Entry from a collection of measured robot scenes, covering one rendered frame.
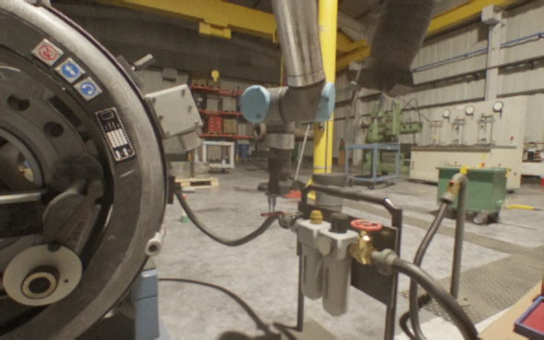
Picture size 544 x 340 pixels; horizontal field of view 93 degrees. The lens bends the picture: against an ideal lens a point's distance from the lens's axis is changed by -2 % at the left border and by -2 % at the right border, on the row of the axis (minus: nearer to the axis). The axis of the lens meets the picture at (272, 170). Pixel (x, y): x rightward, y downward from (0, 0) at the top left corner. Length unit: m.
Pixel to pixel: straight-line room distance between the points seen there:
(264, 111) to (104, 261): 0.47
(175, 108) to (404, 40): 0.47
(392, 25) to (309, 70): 0.20
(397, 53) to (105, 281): 0.68
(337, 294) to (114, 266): 0.54
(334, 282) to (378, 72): 0.54
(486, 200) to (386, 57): 2.81
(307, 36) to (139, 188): 0.46
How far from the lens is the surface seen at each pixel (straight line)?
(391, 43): 0.47
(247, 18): 13.08
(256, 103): 0.68
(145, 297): 1.08
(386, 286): 0.77
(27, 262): 0.65
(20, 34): 0.65
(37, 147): 0.74
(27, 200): 0.61
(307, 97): 0.62
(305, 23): 0.59
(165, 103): 0.66
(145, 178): 0.61
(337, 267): 0.77
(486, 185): 3.20
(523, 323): 0.48
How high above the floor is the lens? 0.68
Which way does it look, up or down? 4 degrees down
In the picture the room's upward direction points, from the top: 1 degrees clockwise
